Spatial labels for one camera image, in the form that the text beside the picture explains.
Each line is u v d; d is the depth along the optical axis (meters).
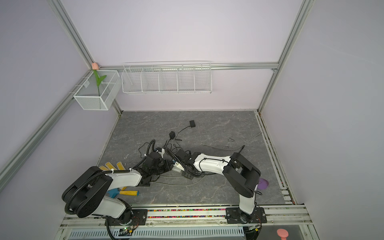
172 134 1.02
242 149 0.99
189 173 0.69
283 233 0.61
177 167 0.81
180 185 0.85
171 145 1.02
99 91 0.89
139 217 0.74
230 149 0.99
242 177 0.47
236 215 0.74
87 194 0.44
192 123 1.12
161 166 0.79
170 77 1.00
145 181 0.67
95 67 0.89
